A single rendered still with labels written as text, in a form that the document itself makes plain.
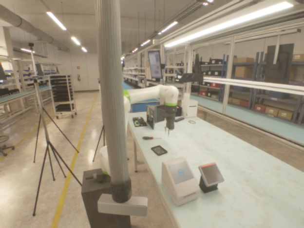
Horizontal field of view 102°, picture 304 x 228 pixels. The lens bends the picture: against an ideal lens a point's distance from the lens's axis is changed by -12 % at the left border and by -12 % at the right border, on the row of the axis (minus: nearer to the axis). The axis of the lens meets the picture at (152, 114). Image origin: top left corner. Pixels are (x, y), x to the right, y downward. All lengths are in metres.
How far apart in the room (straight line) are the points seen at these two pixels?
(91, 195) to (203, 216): 0.76
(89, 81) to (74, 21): 6.69
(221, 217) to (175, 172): 0.27
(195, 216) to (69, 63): 12.67
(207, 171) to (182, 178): 0.14
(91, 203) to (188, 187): 0.76
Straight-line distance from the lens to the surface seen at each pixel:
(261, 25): 1.37
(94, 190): 1.14
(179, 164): 0.74
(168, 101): 1.05
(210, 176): 0.78
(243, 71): 5.18
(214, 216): 0.75
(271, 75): 2.62
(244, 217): 0.80
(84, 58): 12.70
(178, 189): 0.70
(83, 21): 6.77
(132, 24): 6.83
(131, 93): 0.98
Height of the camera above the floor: 1.58
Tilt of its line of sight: 17 degrees down
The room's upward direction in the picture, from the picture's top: straight up
